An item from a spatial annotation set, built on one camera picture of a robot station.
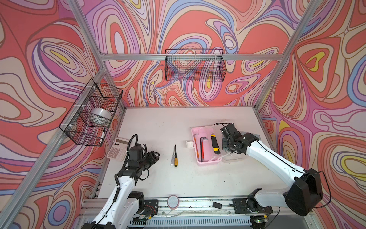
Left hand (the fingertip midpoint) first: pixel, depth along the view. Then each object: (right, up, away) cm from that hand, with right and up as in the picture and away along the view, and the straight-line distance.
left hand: (158, 155), depth 84 cm
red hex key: (+28, +1, +10) cm, 30 cm away
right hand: (+42, +5, -1) cm, 43 cm away
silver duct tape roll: (-27, +23, -14) cm, 38 cm away
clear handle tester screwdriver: (+8, -6, +6) cm, 12 cm away
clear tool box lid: (+41, 0, -1) cm, 41 cm away
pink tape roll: (+10, -22, -12) cm, 26 cm away
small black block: (+33, -25, -9) cm, 42 cm away
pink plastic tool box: (+31, +7, +7) cm, 32 cm away
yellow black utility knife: (+35, +4, +4) cm, 36 cm away
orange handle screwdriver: (+10, -4, +7) cm, 13 cm away
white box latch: (+19, +5, +7) cm, 21 cm away
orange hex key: (+24, +3, +12) cm, 27 cm away
